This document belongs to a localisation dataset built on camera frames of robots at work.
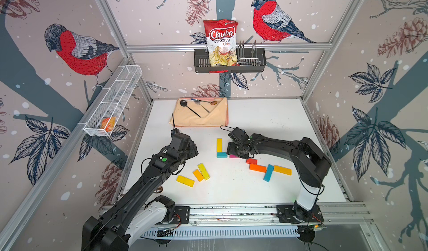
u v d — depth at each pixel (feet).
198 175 2.81
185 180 2.74
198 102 3.87
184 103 3.86
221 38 2.68
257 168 2.83
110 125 2.20
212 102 3.86
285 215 2.39
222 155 3.02
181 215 2.40
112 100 2.57
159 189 2.69
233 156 2.74
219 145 3.15
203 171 2.86
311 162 1.60
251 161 2.95
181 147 1.99
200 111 3.77
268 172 2.81
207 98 4.06
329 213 2.48
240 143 2.38
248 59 3.11
